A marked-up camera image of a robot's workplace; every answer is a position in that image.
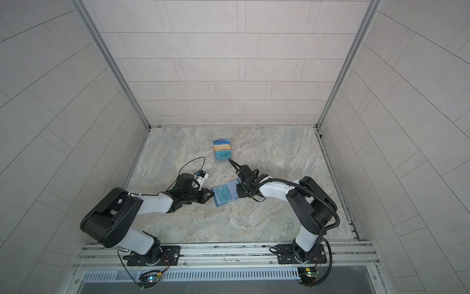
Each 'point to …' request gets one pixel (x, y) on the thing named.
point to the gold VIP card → (221, 147)
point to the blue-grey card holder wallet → (231, 187)
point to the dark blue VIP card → (226, 141)
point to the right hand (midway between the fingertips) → (239, 192)
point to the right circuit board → (308, 275)
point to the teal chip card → (221, 194)
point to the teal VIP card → (223, 155)
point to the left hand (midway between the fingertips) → (218, 193)
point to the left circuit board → (149, 278)
